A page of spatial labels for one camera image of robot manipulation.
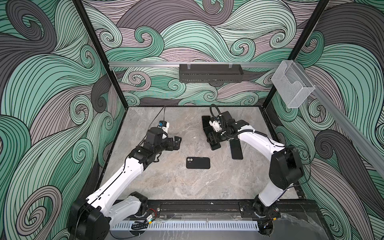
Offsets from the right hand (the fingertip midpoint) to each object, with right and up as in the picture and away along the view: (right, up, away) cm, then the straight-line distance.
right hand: (213, 138), depth 88 cm
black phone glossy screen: (+1, -5, -1) cm, 5 cm away
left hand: (-22, +2, -10) cm, 24 cm away
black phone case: (-9, -15, +2) cm, 18 cm away
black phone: (+17, -9, +9) cm, 21 cm away
